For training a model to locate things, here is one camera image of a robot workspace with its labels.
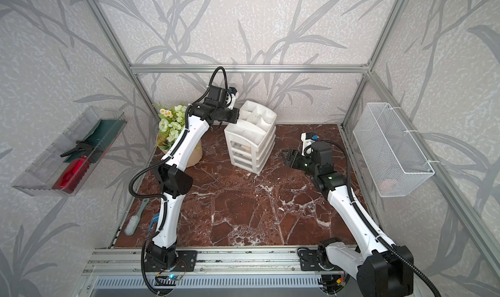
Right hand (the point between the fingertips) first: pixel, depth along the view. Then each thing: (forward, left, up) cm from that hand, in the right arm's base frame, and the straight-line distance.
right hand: (285, 152), depth 78 cm
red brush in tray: (-17, +67, +13) cm, 70 cm away
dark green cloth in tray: (-1, +68, +11) cm, 69 cm away
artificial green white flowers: (+11, +47, +7) cm, 49 cm away
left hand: (+20, +20, +3) cm, 29 cm away
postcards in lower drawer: (+9, +19, -8) cm, 23 cm away
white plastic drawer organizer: (+11, +14, -3) cm, 18 cm away
